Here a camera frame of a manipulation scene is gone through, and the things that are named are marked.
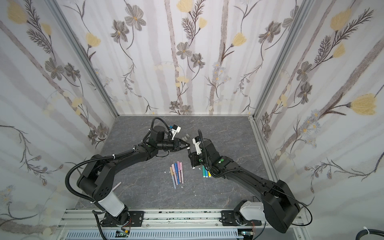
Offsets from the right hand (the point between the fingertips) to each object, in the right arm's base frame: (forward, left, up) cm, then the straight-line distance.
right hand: (186, 152), depth 79 cm
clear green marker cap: (+23, +1, -18) cm, 29 cm away
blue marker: (-6, -12, -16) cm, 21 cm away
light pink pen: (-5, +7, -17) cm, 20 cm away
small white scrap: (-5, +13, -18) cm, 23 cm away
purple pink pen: (-3, +5, -16) cm, 17 cm away
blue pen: (-6, +5, -16) cm, 18 cm away
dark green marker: (-4, -11, -16) cm, 20 cm away
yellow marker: (-7, -14, -15) cm, 22 cm away
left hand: (+5, 0, +2) cm, 5 cm away
